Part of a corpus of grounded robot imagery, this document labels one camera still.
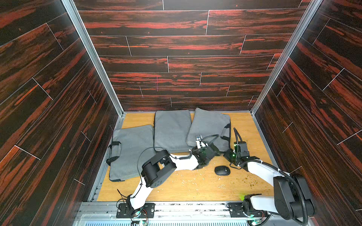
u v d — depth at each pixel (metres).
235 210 0.73
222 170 0.86
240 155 0.70
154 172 0.52
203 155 0.72
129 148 0.95
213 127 1.05
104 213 0.73
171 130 1.03
